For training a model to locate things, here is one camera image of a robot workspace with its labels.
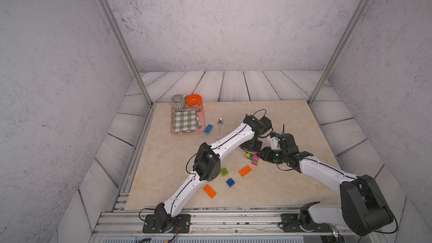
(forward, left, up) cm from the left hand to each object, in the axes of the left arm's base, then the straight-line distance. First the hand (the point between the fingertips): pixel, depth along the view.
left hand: (255, 154), depth 87 cm
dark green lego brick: (-1, +2, 0) cm, 2 cm away
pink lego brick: (-1, 0, 0) cm, 1 cm away
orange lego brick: (-6, +5, -7) cm, 10 cm away
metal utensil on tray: (+38, +37, -5) cm, 54 cm away
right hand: (0, -3, +1) cm, 3 cm away
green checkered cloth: (+27, +39, -5) cm, 48 cm away
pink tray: (+21, +29, -6) cm, 36 cm away
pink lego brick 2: (-2, -1, -6) cm, 6 cm away
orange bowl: (+45, +36, -3) cm, 57 cm away
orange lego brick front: (-15, +23, -7) cm, 29 cm away
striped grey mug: (+43, +46, -2) cm, 63 cm away
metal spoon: (+26, +17, -5) cm, 32 cm away
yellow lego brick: (0, +4, +1) cm, 4 cm away
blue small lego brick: (-11, +13, -7) cm, 19 cm away
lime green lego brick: (-6, +16, -6) cm, 18 cm away
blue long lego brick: (+21, +25, -5) cm, 33 cm away
